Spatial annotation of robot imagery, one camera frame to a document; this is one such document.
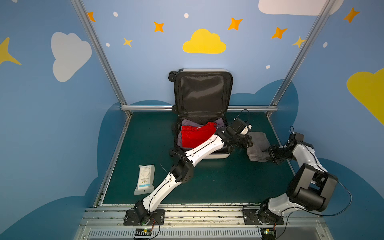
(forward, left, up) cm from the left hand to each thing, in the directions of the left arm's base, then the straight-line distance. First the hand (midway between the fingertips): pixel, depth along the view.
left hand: (253, 142), depth 84 cm
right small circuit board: (-41, -4, -21) cm, 46 cm away
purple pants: (+24, +38, -11) cm, 46 cm away
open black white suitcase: (+31, +29, +4) cm, 42 cm away
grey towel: (+6, -10, -11) cm, 16 cm away
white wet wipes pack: (-17, +61, -15) cm, 65 cm away
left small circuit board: (-41, +59, -21) cm, 75 cm away
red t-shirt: (+12, +36, -11) cm, 39 cm away
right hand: (-2, -9, -7) cm, 12 cm away
